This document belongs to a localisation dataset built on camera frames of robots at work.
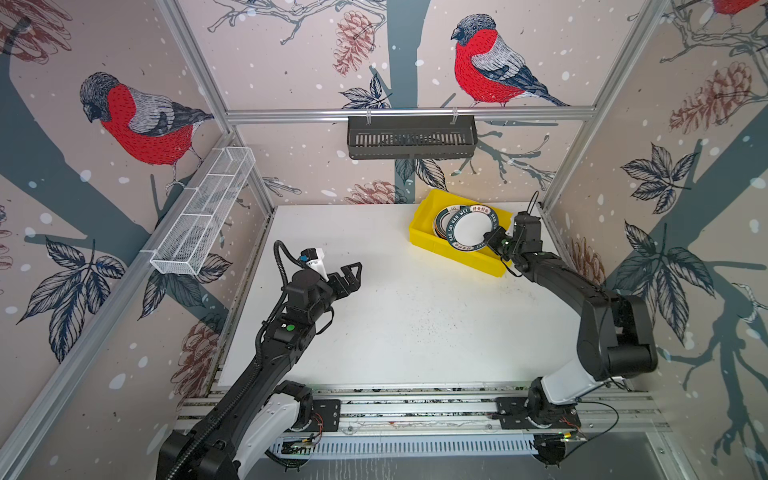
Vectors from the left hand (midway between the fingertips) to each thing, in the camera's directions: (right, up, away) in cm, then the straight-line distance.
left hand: (350, 268), depth 77 cm
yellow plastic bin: (+22, +10, +27) cm, 36 cm away
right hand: (+40, +9, +15) cm, 44 cm away
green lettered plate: (+37, +12, +22) cm, 44 cm away
